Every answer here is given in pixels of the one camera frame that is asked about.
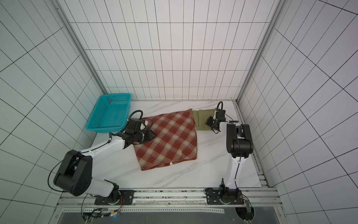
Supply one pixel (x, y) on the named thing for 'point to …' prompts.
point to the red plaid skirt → (176, 141)
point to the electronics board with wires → (99, 213)
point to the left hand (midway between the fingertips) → (155, 139)
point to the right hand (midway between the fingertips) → (209, 119)
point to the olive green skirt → (200, 117)
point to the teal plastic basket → (111, 114)
